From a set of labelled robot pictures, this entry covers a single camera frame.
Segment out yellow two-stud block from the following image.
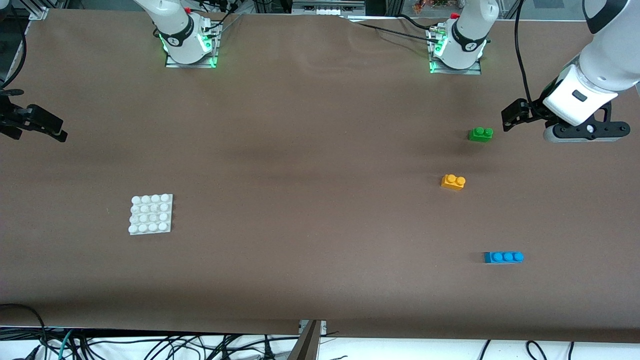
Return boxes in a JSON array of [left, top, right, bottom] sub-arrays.
[[441, 174, 467, 192]]

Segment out white studded base plate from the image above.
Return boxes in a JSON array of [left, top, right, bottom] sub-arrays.
[[128, 194, 174, 236]]

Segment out blue three-stud block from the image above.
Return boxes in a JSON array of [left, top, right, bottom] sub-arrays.
[[484, 251, 525, 265]]

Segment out brown table cover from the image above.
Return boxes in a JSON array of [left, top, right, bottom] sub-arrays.
[[0, 9, 640, 345]]

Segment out white power strip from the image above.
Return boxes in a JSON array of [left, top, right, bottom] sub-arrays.
[[291, 0, 367, 17]]

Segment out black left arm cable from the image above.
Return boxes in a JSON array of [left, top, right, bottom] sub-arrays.
[[514, 0, 541, 108]]

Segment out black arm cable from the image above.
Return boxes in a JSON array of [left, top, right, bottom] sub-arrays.
[[0, 0, 27, 91], [514, 0, 541, 108]]

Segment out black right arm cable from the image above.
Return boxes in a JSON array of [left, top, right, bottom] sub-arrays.
[[0, 0, 27, 91]]

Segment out aluminium corner frame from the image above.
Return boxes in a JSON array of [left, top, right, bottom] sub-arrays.
[[27, 0, 68, 21]]

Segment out black base power cable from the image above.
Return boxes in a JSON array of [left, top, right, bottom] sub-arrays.
[[345, 17, 441, 46]]

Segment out black base cable bundle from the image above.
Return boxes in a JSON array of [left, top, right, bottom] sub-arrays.
[[197, 0, 246, 38]]

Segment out black looped cable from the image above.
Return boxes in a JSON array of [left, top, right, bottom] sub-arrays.
[[0, 303, 48, 360]]

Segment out teal cable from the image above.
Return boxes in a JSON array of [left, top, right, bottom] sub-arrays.
[[56, 329, 76, 360]]

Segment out tangled black cables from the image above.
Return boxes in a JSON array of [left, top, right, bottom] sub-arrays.
[[75, 332, 301, 360]]

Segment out aluminium frame profile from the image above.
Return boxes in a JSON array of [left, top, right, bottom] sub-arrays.
[[287, 320, 327, 360]]

